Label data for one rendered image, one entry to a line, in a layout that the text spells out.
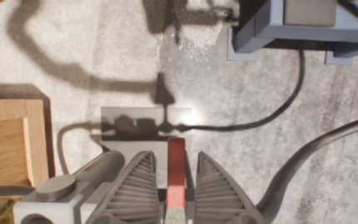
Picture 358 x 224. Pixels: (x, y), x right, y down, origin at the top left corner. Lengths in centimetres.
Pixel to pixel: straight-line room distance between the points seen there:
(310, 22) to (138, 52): 60
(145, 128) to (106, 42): 43
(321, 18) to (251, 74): 28
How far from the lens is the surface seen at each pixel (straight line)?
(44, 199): 29
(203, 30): 71
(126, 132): 68
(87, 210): 25
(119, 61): 70
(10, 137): 77
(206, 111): 65
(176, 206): 19
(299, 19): 55
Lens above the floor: 63
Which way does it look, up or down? 85 degrees down
